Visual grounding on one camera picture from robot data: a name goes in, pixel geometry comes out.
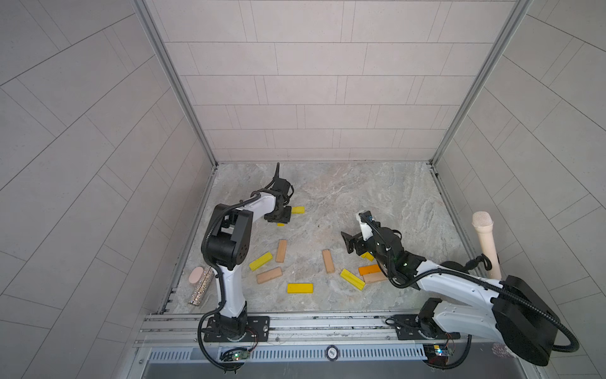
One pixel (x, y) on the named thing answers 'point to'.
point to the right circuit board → (436, 353)
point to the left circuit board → (237, 355)
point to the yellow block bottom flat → (300, 288)
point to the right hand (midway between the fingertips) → (350, 229)
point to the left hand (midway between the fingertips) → (285, 215)
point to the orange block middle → (368, 269)
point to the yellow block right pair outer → (368, 256)
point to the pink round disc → (196, 275)
